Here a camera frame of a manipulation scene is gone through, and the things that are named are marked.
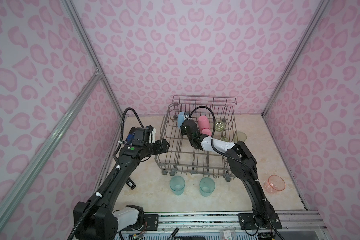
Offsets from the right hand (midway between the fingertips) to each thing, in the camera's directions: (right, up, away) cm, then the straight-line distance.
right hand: (185, 120), depth 99 cm
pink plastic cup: (+12, -2, -3) cm, 12 cm away
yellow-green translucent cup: (+22, -4, -2) cm, 23 cm away
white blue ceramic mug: (-3, +2, -1) cm, 3 cm away
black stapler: (-30, -36, -16) cm, 49 cm away
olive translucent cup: (+35, -10, -3) cm, 37 cm away
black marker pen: (-5, -54, -29) cm, 62 cm away
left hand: (-12, -13, -18) cm, 26 cm away
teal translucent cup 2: (+12, -37, -15) cm, 42 cm away
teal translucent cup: (-4, -37, -15) cm, 40 cm away
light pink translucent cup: (+51, -37, -13) cm, 64 cm away
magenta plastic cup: (+13, -7, -8) cm, 17 cm away
